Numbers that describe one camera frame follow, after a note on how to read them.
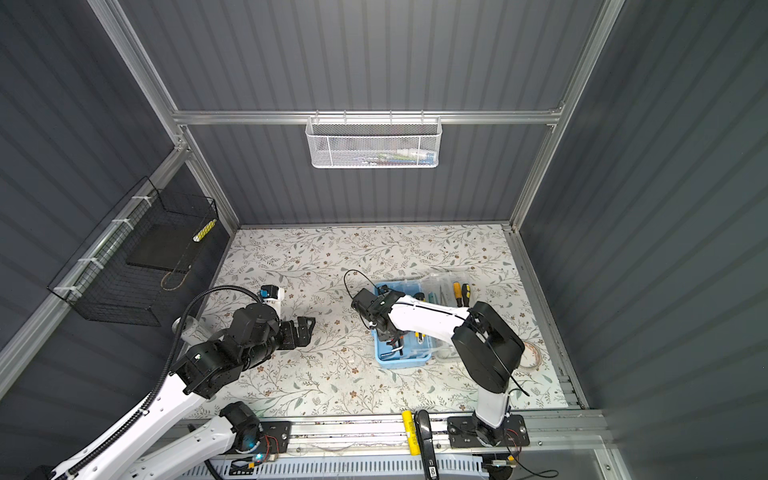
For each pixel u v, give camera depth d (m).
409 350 0.81
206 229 0.83
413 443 0.71
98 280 0.64
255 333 0.53
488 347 0.52
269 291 0.64
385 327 0.63
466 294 0.86
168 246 0.77
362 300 0.71
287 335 0.64
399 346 0.86
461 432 0.73
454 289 0.88
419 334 0.83
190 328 0.79
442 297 0.87
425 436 0.69
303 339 0.65
